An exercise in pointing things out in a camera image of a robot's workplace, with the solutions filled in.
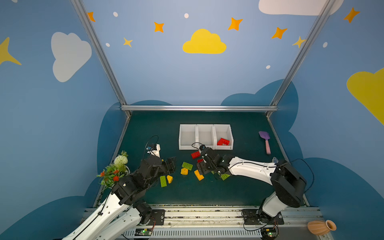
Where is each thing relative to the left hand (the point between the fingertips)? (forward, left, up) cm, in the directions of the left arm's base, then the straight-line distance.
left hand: (173, 160), depth 71 cm
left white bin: (+27, -6, -18) cm, 33 cm away
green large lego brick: (+1, -29, -21) cm, 36 cm away
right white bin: (+34, -33, -20) cm, 51 cm away
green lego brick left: (-3, +8, -22) cm, 23 cm away
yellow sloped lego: (-2, +4, -20) cm, 20 cm away
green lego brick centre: (+7, -6, -22) cm, 24 cm away
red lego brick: (+25, -30, -19) cm, 43 cm away
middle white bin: (+31, -18, -21) cm, 42 cm away
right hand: (+7, -17, -16) cm, 24 cm away
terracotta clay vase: (-25, -65, -11) cm, 71 cm away
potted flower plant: (-6, +30, -5) cm, 31 cm away
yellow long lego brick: (0, -14, -22) cm, 26 cm away
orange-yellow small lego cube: (+3, -5, -20) cm, 21 cm away
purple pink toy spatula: (+32, -62, -20) cm, 73 cm away
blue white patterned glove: (+12, -64, -21) cm, 68 cm away
